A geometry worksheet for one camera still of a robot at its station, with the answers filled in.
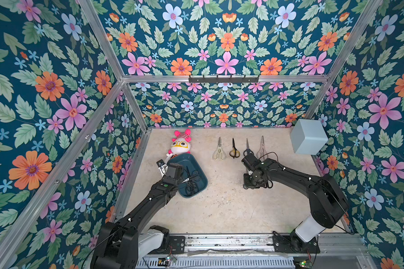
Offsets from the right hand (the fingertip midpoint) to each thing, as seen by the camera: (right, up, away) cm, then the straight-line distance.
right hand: (247, 184), depth 88 cm
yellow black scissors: (-5, +16, +16) cm, 23 cm away
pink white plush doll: (-39, +21, +13) cm, 46 cm away
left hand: (-38, +6, 0) cm, 38 cm away
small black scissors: (+5, +17, +19) cm, 26 cm away
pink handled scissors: (+14, +15, +19) cm, 28 cm away
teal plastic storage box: (-30, -2, +1) cm, 30 cm away
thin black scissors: (-29, +3, +5) cm, 30 cm away
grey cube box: (+39, +26, +10) cm, 48 cm away
